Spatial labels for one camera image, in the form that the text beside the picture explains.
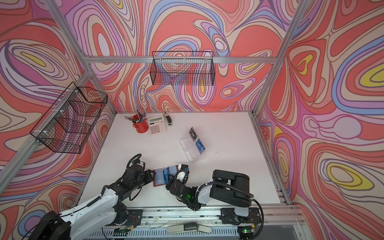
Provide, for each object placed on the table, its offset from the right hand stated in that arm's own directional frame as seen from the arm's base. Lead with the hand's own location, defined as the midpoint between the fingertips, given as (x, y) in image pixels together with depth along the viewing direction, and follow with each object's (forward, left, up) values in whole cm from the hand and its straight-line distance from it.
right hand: (168, 179), depth 83 cm
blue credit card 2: (+17, -19, +6) cm, 27 cm away
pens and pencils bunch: (+42, +24, +7) cm, 48 cm away
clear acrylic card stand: (+19, -14, +3) cm, 24 cm away
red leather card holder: (+3, +5, -2) cm, 6 cm away
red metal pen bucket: (+38, +22, +2) cm, 44 cm away
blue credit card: (+2, +1, +1) cm, 3 cm away
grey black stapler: (+45, +4, +2) cm, 45 cm away
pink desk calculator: (+40, +11, +1) cm, 42 cm away
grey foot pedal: (-23, -11, +2) cm, 26 cm away
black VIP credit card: (+27, -15, +7) cm, 31 cm away
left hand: (+4, +7, -1) cm, 8 cm away
